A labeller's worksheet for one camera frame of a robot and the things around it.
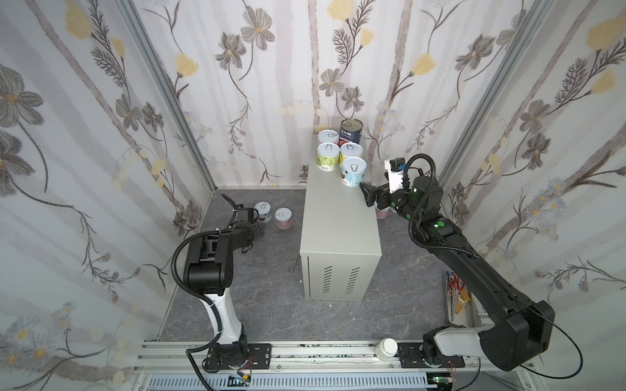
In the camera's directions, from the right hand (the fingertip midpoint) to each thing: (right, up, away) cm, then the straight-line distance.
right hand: (376, 172), depth 70 cm
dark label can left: (-40, -11, +34) cm, 54 cm away
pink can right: (+1, -12, -3) cm, 12 cm away
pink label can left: (-32, -14, +33) cm, 48 cm away
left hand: (-48, -16, +33) cm, 60 cm away
